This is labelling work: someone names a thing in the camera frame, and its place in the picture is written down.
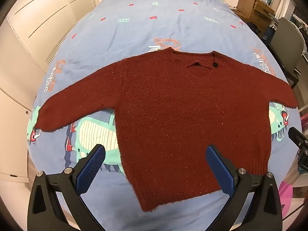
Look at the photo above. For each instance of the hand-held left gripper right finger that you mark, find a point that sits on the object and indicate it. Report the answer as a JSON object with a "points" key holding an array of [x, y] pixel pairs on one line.
{"points": [[220, 167]]}

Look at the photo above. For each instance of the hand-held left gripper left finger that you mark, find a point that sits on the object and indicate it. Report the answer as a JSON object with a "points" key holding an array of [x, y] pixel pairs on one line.
{"points": [[91, 167]]}

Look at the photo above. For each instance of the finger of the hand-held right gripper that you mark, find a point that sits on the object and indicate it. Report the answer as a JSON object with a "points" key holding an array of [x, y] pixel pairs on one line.
{"points": [[298, 137]]}

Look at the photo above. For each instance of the dark red knitted sweater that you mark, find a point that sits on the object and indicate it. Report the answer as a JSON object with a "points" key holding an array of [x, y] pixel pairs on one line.
{"points": [[173, 110]]}

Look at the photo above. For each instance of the pink round object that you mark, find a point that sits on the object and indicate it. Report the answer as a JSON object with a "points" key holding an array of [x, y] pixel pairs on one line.
{"points": [[285, 198]]}

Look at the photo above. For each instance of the dark grey chair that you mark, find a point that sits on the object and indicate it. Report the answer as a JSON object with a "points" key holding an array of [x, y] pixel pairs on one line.
{"points": [[287, 43]]}

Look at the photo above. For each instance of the dark blue bag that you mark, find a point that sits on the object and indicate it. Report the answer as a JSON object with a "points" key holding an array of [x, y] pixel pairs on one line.
{"points": [[267, 34]]}

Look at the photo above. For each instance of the wooden cabinet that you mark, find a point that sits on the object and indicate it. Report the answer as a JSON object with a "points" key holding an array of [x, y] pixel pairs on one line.
{"points": [[253, 7]]}

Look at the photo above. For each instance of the white wardrobe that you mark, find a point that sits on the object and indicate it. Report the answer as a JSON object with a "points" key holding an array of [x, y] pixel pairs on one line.
{"points": [[36, 28]]}

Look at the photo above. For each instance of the blue printed blanket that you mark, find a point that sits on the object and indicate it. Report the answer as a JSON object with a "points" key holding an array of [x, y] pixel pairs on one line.
{"points": [[154, 26]]}

